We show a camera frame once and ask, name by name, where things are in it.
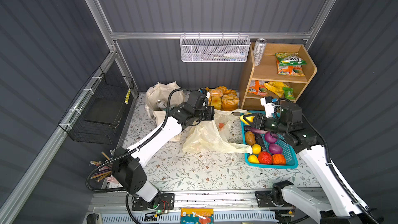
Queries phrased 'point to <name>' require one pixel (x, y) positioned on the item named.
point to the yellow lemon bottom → (252, 158)
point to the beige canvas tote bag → (156, 100)
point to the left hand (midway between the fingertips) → (216, 112)
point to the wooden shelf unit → (268, 71)
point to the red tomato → (265, 157)
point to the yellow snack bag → (276, 87)
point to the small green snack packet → (288, 93)
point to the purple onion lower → (275, 149)
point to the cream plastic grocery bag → (213, 136)
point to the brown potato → (250, 138)
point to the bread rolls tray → (220, 98)
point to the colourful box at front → (190, 215)
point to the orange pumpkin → (278, 159)
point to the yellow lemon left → (256, 149)
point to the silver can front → (161, 104)
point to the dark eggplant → (259, 140)
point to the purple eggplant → (255, 130)
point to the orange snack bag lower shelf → (257, 87)
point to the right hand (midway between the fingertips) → (248, 119)
